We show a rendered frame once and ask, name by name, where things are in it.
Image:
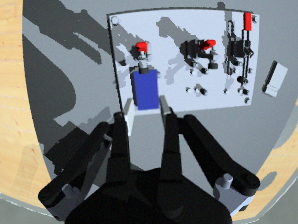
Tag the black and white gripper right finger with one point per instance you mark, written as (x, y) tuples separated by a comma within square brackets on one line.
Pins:
[(233, 185)]

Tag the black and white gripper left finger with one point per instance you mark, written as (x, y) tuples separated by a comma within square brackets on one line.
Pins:
[(67, 190)]

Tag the blue rectangular block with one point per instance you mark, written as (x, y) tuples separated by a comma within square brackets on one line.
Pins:
[(146, 86)]

